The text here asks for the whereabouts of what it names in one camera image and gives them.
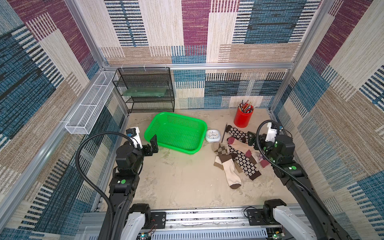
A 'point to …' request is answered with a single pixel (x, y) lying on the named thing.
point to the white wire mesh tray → (84, 116)
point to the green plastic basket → (177, 132)
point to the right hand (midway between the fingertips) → (255, 136)
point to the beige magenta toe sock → (255, 155)
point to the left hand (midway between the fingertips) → (147, 136)
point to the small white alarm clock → (213, 135)
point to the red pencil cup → (243, 115)
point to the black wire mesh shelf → (157, 76)
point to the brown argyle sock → (219, 148)
